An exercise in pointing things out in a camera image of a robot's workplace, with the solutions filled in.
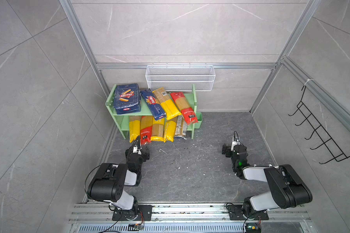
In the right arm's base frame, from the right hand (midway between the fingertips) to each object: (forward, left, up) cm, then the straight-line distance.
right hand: (234, 144), depth 93 cm
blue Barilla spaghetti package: (+10, +50, +25) cm, 56 cm away
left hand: (0, +62, +1) cm, 62 cm away
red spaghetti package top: (+5, +31, +24) cm, 40 cm away
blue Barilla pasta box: (+15, +66, +27) cm, 73 cm away
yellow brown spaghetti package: (+10, +41, +23) cm, 48 cm away
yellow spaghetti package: (+9, +65, +9) cm, 66 cm away
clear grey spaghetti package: (+7, +35, +9) cm, 37 cm away
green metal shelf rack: (+16, +75, +8) cm, 77 cm away
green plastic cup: (+25, +19, -2) cm, 31 cm away
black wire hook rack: (-19, -31, +25) cm, 44 cm away
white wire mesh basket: (+40, +34, +24) cm, 58 cm away
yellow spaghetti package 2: (+4, +41, +10) cm, 43 cm away
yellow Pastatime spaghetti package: (+6, +49, +9) cm, 51 cm away
